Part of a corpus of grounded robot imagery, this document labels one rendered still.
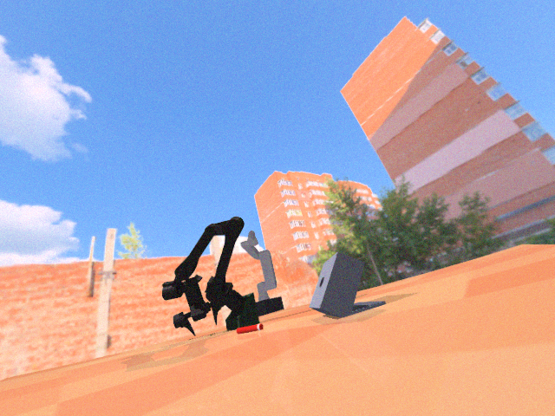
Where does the red peg with white band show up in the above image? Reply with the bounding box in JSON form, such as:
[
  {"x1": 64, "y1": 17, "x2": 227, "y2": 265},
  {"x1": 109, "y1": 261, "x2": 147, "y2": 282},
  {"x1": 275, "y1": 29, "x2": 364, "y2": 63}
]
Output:
[{"x1": 237, "y1": 323, "x2": 264, "y2": 335}]

